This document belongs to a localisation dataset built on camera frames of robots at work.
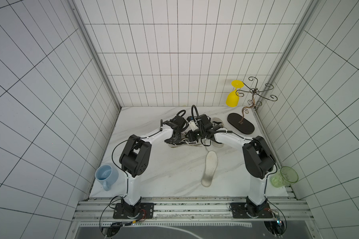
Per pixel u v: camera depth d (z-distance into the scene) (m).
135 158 0.50
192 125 0.85
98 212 0.74
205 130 0.74
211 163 0.90
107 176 0.76
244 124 1.07
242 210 0.72
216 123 1.04
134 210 0.64
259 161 0.50
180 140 0.88
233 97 0.93
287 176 0.85
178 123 0.76
